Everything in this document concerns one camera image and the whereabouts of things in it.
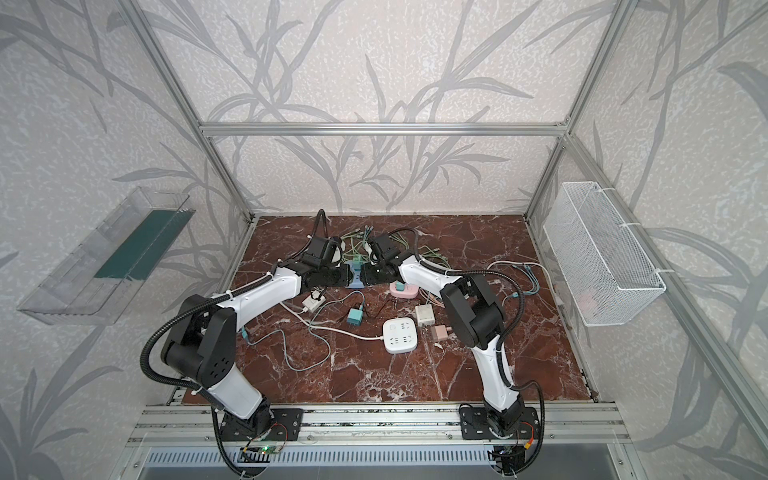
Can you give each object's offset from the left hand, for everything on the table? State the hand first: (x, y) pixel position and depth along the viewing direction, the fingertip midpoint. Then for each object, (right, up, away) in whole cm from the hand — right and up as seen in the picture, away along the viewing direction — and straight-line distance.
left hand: (355, 266), depth 92 cm
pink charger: (+26, -19, -5) cm, 32 cm away
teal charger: (0, -15, -1) cm, 15 cm away
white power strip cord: (-9, -19, -1) cm, 21 cm away
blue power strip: (0, -5, +1) cm, 5 cm away
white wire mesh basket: (+58, +1, -31) cm, 65 cm away
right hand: (+3, -1, +4) cm, 5 cm away
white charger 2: (-14, -12, +2) cm, 18 cm away
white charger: (+22, -15, -1) cm, 27 cm away
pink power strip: (+17, -9, +4) cm, 20 cm away
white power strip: (+14, -20, -6) cm, 25 cm away
